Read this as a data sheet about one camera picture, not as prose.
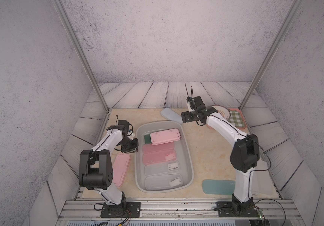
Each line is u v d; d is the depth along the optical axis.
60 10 0.71
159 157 0.92
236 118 1.12
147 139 1.00
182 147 0.95
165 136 0.97
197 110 0.71
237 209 0.65
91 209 0.75
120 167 0.85
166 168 0.87
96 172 0.46
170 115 1.18
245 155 0.51
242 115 1.26
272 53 0.87
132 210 0.73
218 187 0.80
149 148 0.95
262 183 0.82
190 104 0.75
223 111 1.17
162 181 0.81
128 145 0.78
